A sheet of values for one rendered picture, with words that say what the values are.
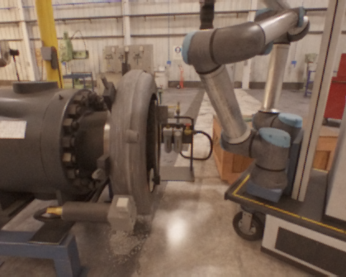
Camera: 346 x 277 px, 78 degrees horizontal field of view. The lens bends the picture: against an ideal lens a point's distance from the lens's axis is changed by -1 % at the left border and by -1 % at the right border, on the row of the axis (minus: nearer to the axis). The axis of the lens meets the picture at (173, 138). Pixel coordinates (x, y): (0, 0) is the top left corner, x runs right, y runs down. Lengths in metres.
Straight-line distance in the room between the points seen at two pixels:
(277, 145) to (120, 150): 0.72
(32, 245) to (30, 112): 0.60
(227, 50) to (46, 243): 1.07
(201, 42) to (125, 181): 0.57
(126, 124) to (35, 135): 0.44
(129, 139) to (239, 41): 0.49
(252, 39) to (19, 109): 1.01
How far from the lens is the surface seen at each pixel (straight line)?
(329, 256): 1.29
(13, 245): 1.29
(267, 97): 1.68
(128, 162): 0.84
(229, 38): 0.75
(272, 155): 1.14
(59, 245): 1.17
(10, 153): 1.18
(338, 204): 1.23
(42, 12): 4.80
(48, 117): 1.10
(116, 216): 0.88
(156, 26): 12.29
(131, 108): 0.87
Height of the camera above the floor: 0.99
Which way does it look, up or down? 18 degrees down
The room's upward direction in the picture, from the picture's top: straight up
